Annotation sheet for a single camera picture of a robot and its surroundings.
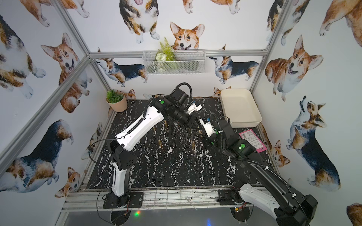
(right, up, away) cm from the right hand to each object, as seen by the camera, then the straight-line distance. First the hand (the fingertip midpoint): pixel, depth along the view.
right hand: (199, 133), depth 72 cm
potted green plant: (-58, +19, +32) cm, 69 cm away
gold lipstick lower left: (-24, -10, +21) cm, 33 cm away
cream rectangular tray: (+34, +14, +36) cm, 51 cm away
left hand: (+2, +3, -2) cm, 4 cm away
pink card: (+37, -6, +26) cm, 45 cm away
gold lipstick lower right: (-2, -12, +22) cm, 25 cm away
